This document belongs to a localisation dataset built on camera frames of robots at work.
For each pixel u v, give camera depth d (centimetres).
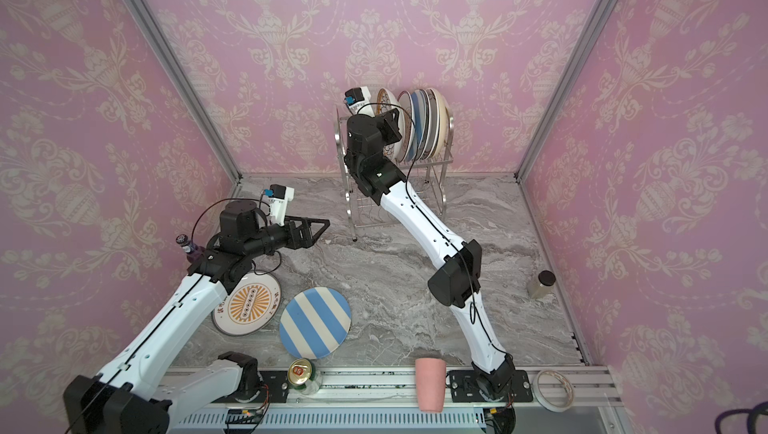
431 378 70
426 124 76
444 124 77
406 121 76
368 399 73
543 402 71
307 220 65
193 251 82
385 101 76
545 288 82
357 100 63
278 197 65
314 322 85
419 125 79
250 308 87
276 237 65
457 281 58
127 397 38
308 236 65
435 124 76
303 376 67
